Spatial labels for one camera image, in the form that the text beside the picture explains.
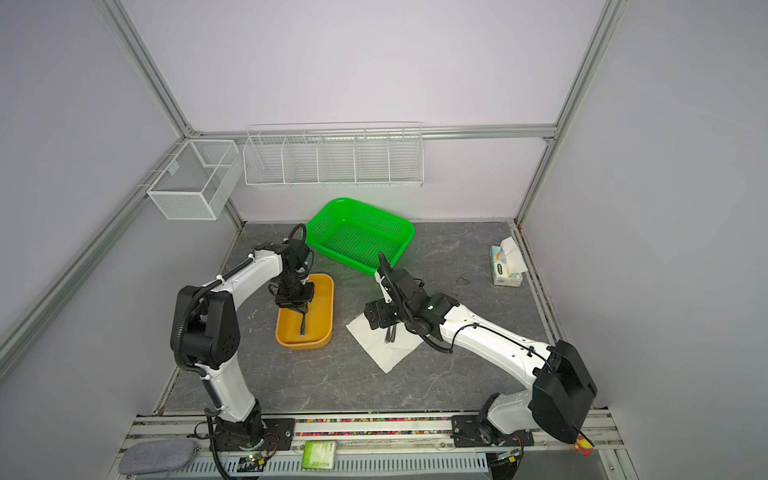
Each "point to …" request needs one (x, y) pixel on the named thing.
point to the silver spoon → (387, 337)
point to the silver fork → (303, 325)
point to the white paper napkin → (388, 356)
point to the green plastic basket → (356, 234)
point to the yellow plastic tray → (319, 320)
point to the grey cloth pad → (156, 456)
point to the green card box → (319, 455)
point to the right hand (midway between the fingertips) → (378, 309)
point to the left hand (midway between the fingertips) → (306, 311)
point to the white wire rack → (370, 154)
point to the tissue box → (507, 264)
